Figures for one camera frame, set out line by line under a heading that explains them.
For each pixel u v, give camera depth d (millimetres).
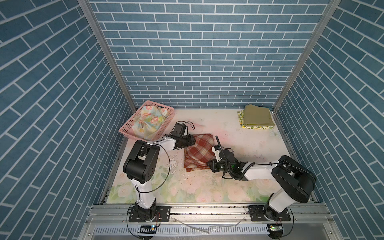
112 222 730
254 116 1143
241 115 1170
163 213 738
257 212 737
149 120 1096
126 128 1029
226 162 688
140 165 497
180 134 784
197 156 912
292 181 451
